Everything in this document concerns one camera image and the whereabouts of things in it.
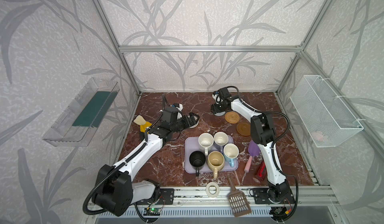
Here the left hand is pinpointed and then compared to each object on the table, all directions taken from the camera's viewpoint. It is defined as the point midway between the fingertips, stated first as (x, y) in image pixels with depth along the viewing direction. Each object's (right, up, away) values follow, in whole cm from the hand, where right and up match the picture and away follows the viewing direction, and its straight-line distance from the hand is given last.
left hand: (197, 115), depth 81 cm
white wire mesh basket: (+55, -1, -19) cm, 58 cm away
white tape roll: (+8, -39, -3) cm, 40 cm away
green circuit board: (-21, -45, -10) cm, 51 cm away
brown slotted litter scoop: (+20, -41, -8) cm, 47 cm away
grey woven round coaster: (+16, -1, +24) cm, 28 cm away
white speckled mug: (+5, -17, +11) cm, 21 cm away
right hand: (+12, +6, +26) cm, 29 cm away
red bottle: (+34, -31, -2) cm, 46 cm away
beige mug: (+11, -26, +4) cm, 28 cm away
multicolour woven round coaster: (-2, -2, -8) cm, 9 cm away
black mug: (0, -26, +4) cm, 26 cm away
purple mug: (+14, -15, +10) cm, 24 cm away
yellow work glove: (-39, -5, +19) cm, 43 cm away
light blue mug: (+19, -22, +6) cm, 30 cm away
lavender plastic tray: (-4, -18, +10) cm, 21 cm away
